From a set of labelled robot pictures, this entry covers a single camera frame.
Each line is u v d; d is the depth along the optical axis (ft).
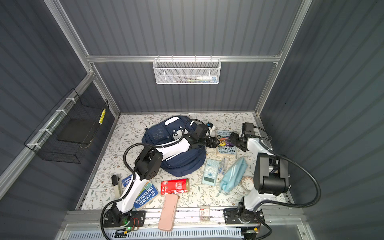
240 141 2.37
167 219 2.34
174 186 2.71
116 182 2.66
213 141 2.82
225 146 3.17
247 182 2.77
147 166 1.98
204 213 2.41
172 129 3.41
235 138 2.85
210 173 2.85
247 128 2.46
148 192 2.63
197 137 2.57
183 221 2.42
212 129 2.93
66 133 2.32
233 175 2.71
